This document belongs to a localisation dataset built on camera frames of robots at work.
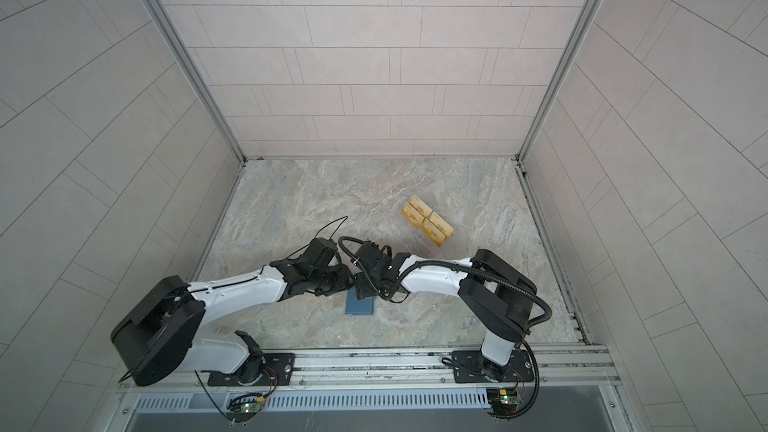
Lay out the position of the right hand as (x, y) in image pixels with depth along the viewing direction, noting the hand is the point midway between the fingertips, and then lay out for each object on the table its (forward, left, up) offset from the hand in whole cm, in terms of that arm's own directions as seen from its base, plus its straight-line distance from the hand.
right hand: (361, 293), depth 84 cm
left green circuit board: (-25, +25, +2) cm, 36 cm away
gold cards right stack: (+14, -23, +9) cm, 28 cm away
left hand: (+3, 0, +2) cm, 3 cm away
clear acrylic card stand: (+19, -19, +8) cm, 28 cm away
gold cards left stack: (+21, -17, +9) cm, 29 cm away
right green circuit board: (-27, -33, -1) cm, 43 cm away
